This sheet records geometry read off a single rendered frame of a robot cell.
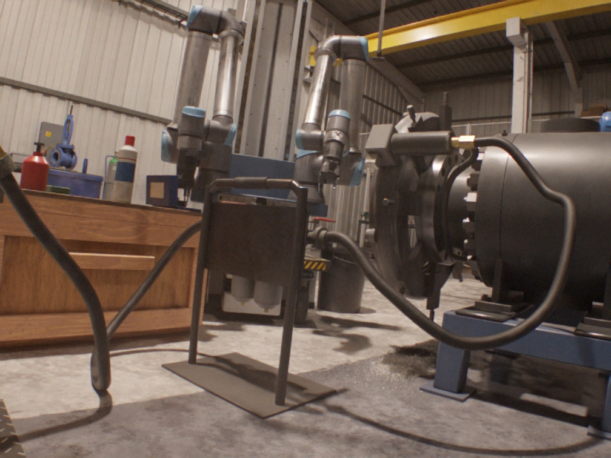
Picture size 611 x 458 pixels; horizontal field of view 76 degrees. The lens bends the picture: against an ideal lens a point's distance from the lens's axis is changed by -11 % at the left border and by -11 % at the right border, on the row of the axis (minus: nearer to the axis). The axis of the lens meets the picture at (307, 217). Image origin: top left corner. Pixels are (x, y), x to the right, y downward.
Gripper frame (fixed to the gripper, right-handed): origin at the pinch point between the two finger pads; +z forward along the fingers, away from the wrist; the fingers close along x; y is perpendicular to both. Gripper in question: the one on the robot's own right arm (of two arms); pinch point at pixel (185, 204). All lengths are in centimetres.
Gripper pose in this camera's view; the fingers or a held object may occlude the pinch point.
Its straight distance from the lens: 164.6
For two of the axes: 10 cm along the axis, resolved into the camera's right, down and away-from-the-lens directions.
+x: -6.2, -1.0, -7.8
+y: -7.8, -0.7, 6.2
